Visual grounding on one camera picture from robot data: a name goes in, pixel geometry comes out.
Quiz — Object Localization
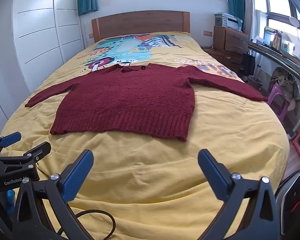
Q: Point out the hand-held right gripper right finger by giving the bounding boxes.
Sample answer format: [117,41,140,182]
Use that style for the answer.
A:
[198,149,283,240]

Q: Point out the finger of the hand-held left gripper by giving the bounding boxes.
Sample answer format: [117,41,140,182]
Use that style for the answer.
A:
[0,141,52,173]
[0,131,22,157]

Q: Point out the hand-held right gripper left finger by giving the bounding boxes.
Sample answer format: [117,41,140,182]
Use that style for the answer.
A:
[14,149,94,240]

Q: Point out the dark red knitted sweater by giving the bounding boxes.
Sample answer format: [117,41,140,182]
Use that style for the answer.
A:
[24,63,268,142]

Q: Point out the bed with yellow duvet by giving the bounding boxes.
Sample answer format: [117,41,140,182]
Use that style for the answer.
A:
[0,31,290,240]

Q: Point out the purple plastic stool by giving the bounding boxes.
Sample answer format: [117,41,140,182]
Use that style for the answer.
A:
[267,82,290,124]

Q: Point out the dark waste bin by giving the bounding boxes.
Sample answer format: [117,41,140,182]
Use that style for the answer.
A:
[247,75,263,90]

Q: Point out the white wardrobe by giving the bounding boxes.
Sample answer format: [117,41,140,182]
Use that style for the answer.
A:
[0,0,85,120]

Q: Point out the dark wooden nightstand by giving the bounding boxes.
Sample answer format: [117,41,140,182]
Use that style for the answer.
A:
[202,46,243,74]

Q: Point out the black bag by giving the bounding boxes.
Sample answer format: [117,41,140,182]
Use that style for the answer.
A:
[241,49,256,78]

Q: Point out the beige jacket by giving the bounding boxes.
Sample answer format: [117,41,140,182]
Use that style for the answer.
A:
[270,67,300,115]

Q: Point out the glass-topped desk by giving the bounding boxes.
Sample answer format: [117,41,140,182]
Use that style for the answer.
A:
[247,39,300,82]

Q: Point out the wooden dresser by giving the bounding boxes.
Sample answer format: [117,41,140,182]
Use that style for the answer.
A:
[213,26,250,55]

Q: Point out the books on desk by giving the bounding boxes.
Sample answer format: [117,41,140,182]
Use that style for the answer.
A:
[264,27,283,48]

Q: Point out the white printer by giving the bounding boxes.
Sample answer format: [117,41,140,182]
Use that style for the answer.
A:
[214,12,242,30]

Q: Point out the wooden headboard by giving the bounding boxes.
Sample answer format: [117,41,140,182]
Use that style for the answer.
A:
[91,11,190,43]

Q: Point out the white desk lamp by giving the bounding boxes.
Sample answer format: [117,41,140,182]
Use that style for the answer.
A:
[289,17,300,43]

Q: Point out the black cable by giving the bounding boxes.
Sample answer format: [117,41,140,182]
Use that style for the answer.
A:
[56,209,116,237]

